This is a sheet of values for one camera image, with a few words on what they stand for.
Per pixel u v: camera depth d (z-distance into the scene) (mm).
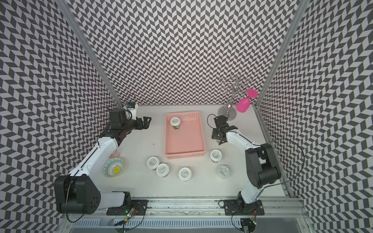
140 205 737
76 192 398
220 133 680
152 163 821
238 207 724
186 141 981
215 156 844
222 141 807
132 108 725
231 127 666
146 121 769
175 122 994
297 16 697
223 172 806
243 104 938
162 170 790
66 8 720
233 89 911
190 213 722
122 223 680
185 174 784
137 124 735
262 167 460
